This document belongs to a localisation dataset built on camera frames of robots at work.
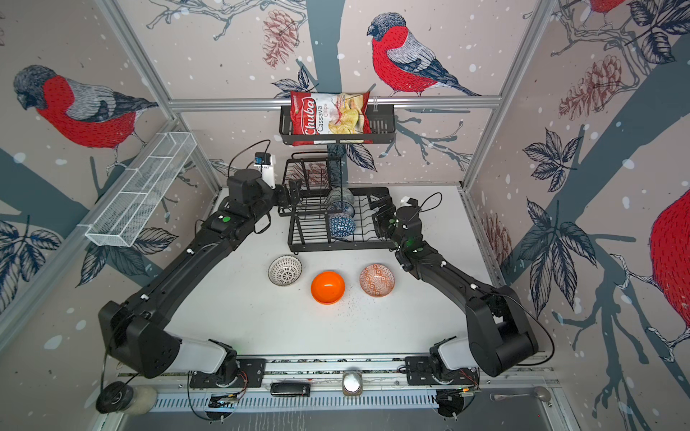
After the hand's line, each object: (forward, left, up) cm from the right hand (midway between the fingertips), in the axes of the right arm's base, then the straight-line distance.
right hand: (362, 206), depth 81 cm
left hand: (+1, +22, +11) cm, 25 cm away
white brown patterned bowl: (-11, +27, -22) cm, 37 cm away
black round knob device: (-50, +56, -12) cm, 76 cm away
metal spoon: (-42, -49, -27) cm, 70 cm away
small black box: (-45, +18, -21) cm, 53 cm away
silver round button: (-44, +1, -18) cm, 47 cm away
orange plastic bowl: (-17, +11, -21) cm, 29 cm away
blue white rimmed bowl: (-1, +7, -1) cm, 7 cm away
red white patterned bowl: (-13, -5, -24) cm, 28 cm away
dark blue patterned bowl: (+9, +9, -22) cm, 25 cm away
